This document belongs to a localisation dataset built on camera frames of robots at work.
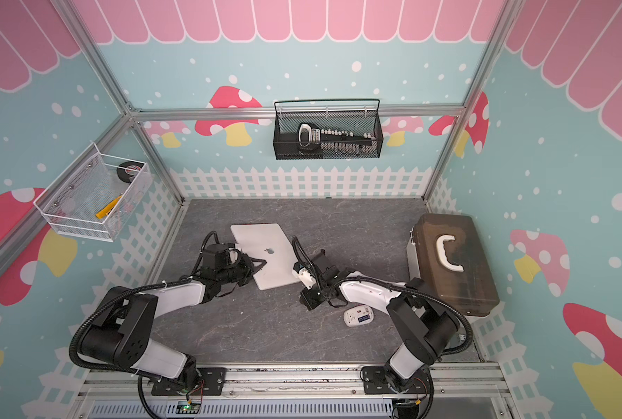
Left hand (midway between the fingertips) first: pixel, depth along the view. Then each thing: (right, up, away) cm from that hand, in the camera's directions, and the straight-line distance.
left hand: (267, 266), depth 90 cm
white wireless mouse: (+31, -15, -6) cm, 35 cm away
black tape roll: (-42, +30, -9) cm, 52 cm away
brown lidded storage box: (+57, +3, -14) cm, 59 cm away
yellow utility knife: (-40, +18, -19) cm, 48 cm away
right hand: (+12, -11, -3) cm, 17 cm away
